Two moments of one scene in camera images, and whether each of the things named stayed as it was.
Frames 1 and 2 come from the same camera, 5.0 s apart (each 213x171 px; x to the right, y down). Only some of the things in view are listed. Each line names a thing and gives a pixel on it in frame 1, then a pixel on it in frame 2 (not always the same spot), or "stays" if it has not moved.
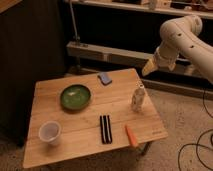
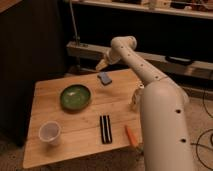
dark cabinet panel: x=33 y=46 stays
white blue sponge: x=105 y=78 stays
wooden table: x=81 y=117 stays
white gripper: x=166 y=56 to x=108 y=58
